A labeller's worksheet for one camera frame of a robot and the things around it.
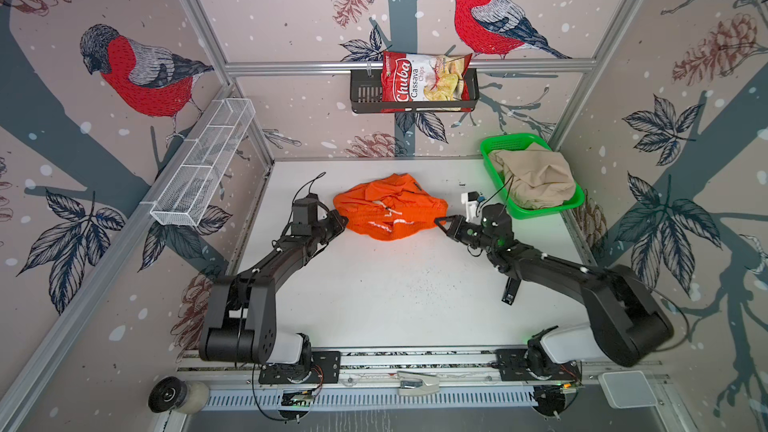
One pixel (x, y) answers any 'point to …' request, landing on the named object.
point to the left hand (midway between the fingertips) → (347, 215)
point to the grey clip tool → (417, 383)
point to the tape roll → (173, 394)
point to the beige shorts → (538, 177)
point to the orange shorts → (392, 207)
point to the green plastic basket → (492, 142)
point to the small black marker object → (512, 285)
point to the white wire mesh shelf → (189, 191)
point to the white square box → (627, 389)
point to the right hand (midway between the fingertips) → (431, 224)
